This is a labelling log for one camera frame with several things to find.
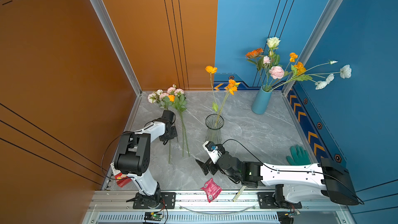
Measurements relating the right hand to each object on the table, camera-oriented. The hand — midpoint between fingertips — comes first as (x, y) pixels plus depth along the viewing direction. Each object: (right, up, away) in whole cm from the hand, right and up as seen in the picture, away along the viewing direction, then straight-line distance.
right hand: (201, 154), depth 72 cm
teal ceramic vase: (+38, +27, +26) cm, 53 cm away
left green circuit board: (-22, -28, -1) cm, 36 cm away
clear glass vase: (+7, +14, +10) cm, 18 cm away
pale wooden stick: (+19, -21, +4) cm, 28 cm away
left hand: (-20, +5, +25) cm, 32 cm away
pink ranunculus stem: (+40, +41, +12) cm, 59 cm away
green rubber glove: (+54, -6, +14) cm, 57 cm away
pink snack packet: (+5, -18, +4) cm, 19 cm away
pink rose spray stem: (-19, +29, +43) cm, 56 cm away
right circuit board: (+39, -28, -2) cm, 48 cm away
